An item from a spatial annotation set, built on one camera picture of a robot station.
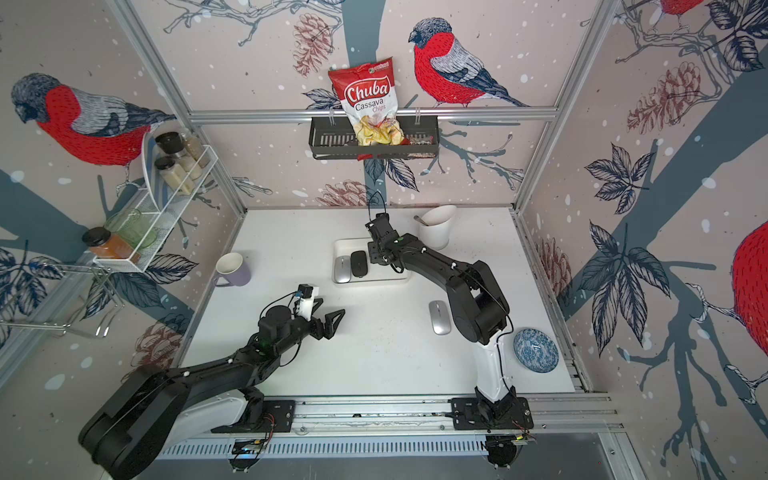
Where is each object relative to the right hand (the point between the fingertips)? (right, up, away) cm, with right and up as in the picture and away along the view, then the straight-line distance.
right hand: (379, 248), depth 97 cm
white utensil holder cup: (+19, +7, +2) cm, 20 cm away
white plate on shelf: (-59, +19, -17) cm, 64 cm away
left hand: (-12, -15, -12) cm, 22 cm away
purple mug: (-46, -7, -4) cm, 47 cm away
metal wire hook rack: (-60, -4, -33) cm, 69 cm away
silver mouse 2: (+19, -21, -7) cm, 30 cm away
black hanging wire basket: (-14, +36, -2) cm, 38 cm away
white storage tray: (-1, -9, +4) cm, 10 cm away
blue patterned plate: (+46, -29, -13) cm, 56 cm away
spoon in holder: (+14, +10, +7) cm, 18 cm away
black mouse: (-7, -6, +4) cm, 10 cm away
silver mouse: (-13, -8, +4) cm, 16 cm away
